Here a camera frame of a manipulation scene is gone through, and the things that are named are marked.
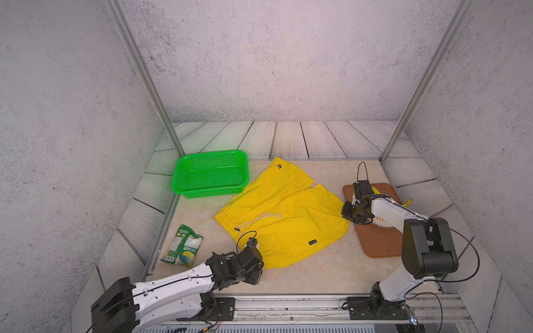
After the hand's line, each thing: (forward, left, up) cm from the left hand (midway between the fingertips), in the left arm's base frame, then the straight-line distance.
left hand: (260, 275), depth 79 cm
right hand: (+24, -38, +3) cm, 45 cm away
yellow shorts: (+29, -7, 0) cm, 30 cm away
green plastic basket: (+53, +32, -1) cm, 62 cm away
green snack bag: (+12, +32, 0) cm, 34 cm away
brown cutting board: (+13, -49, -2) cm, 51 cm away
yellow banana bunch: (+33, -54, +6) cm, 64 cm away
